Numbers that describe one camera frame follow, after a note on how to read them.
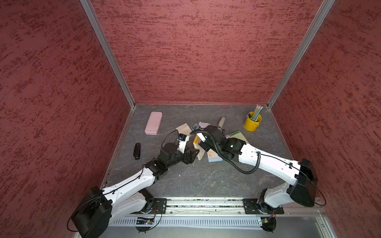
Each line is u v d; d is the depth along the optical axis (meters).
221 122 1.07
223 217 0.72
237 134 1.01
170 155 0.60
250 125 1.00
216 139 0.55
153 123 1.07
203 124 1.10
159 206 0.74
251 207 0.74
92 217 0.40
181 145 0.71
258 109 0.97
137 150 0.91
